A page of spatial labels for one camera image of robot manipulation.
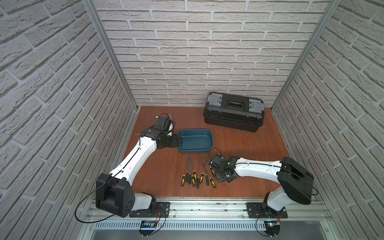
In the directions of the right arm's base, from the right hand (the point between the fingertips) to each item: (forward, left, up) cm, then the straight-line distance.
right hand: (222, 176), depth 86 cm
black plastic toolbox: (+35, -14, +18) cm, 42 cm away
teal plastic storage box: (+26, +14, -2) cm, 30 cm away
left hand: (+17, +25, +17) cm, 34 cm away
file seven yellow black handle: (0, +12, +2) cm, 12 cm away
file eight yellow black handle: (+1, +9, +1) cm, 9 cm away
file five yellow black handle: (+3, +16, +1) cm, 17 cm away
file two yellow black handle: (+3, +21, +2) cm, 21 cm away
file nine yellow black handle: (-4, +6, +2) cm, 7 cm away
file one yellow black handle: (+2, +22, +1) cm, 23 cm away
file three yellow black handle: (+2, +19, +2) cm, 19 cm away
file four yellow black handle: (0, +17, +2) cm, 18 cm away
